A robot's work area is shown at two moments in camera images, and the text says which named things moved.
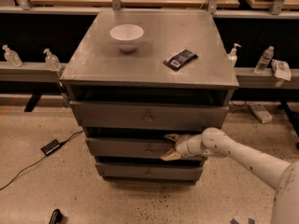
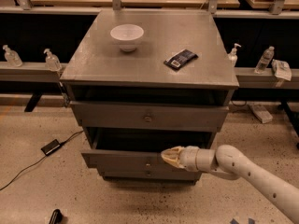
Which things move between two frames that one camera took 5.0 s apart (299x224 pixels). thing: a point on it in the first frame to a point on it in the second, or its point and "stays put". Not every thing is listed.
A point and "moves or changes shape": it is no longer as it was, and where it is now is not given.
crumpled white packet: [281, 69] stays put
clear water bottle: [265, 59] stays put
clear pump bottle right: [233, 55] stays put
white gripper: [180, 146] to [189, 158]
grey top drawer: [123, 115] stays put
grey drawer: [124, 147] moves or changes shape
